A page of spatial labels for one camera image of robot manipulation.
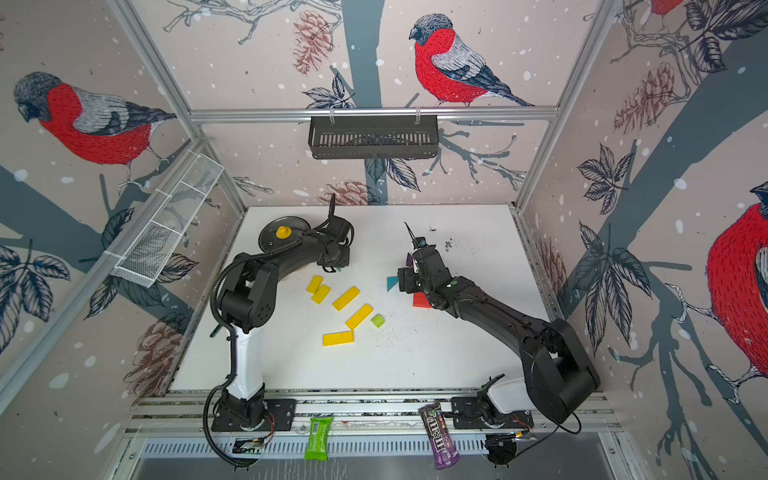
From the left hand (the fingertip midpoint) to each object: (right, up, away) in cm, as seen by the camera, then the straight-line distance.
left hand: (344, 253), depth 102 cm
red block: (+26, -14, -8) cm, 31 cm away
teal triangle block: (+16, -9, -2) cm, 19 cm away
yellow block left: (-7, -12, -5) cm, 15 cm away
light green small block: (+12, -20, -12) cm, 26 cm away
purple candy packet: (+29, -44, -34) cm, 63 cm away
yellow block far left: (-9, -10, -3) cm, 14 cm away
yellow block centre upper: (+2, -14, -7) cm, 16 cm away
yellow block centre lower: (+6, -18, -12) cm, 23 cm away
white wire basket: (-51, 0, -24) cm, 56 cm away
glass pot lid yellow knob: (-19, +8, -7) cm, 21 cm away
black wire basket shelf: (+10, +42, +4) cm, 43 cm away
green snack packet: (-1, -42, -32) cm, 53 cm away
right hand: (+22, -3, -14) cm, 26 cm away
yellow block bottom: (0, -24, -16) cm, 28 cm away
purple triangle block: (+23, -2, +1) cm, 23 cm away
